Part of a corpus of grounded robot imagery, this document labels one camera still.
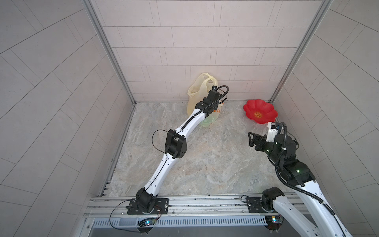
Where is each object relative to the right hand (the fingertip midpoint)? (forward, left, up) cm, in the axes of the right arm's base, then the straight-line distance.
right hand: (253, 133), depth 73 cm
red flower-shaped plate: (+31, -20, -20) cm, 42 cm away
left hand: (+35, +15, -7) cm, 38 cm away
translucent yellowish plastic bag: (+38, +25, -2) cm, 46 cm away
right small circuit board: (-34, -5, -24) cm, 42 cm away
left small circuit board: (-31, +53, -18) cm, 64 cm away
